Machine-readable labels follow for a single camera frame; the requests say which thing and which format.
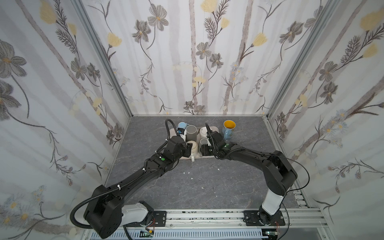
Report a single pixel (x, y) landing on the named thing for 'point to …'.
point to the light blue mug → (182, 125)
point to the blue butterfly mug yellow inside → (229, 126)
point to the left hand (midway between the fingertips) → (186, 140)
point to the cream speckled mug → (194, 148)
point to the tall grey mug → (191, 132)
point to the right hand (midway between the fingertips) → (200, 144)
